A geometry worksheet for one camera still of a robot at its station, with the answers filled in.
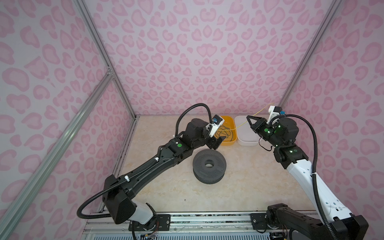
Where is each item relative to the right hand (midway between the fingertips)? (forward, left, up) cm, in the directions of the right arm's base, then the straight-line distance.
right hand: (246, 115), depth 68 cm
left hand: (-4, +11, -5) cm, 13 cm away
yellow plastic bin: (+25, 0, -33) cm, 42 cm away
